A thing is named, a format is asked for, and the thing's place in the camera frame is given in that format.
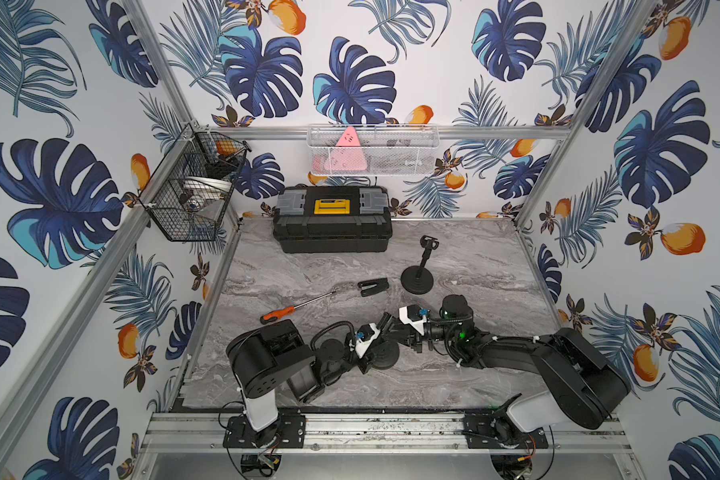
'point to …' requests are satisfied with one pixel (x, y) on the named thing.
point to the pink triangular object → (347, 154)
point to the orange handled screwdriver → (266, 318)
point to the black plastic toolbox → (324, 218)
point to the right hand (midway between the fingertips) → (384, 327)
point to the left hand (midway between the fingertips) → (383, 334)
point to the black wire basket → (187, 197)
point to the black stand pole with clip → (428, 243)
